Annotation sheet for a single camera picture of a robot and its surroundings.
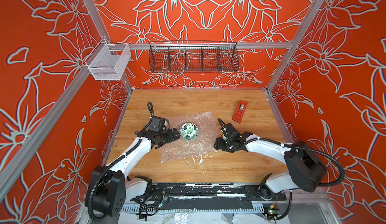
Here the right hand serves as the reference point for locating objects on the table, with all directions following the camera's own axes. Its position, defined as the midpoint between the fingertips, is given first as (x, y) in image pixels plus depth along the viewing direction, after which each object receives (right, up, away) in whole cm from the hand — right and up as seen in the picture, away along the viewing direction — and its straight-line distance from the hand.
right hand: (216, 145), depth 87 cm
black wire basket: (-13, +56, +10) cm, 58 cm away
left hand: (-24, +6, -2) cm, 25 cm away
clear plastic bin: (-69, +52, +8) cm, 86 cm away
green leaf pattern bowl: (-16, +7, +8) cm, 19 cm away
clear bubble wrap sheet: (-7, 0, +3) cm, 7 cm away
